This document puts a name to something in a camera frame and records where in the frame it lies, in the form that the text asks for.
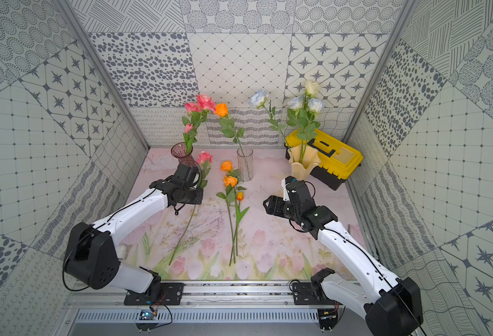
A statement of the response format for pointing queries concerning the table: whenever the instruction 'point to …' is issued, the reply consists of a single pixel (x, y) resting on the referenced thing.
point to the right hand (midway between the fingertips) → (271, 207)
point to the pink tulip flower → (188, 138)
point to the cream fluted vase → (301, 170)
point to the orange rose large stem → (227, 124)
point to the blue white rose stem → (297, 116)
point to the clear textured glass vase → (245, 164)
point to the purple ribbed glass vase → (178, 150)
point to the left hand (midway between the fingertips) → (198, 191)
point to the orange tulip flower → (239, 213)
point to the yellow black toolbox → (337, 160)
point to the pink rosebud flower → (204, 160)
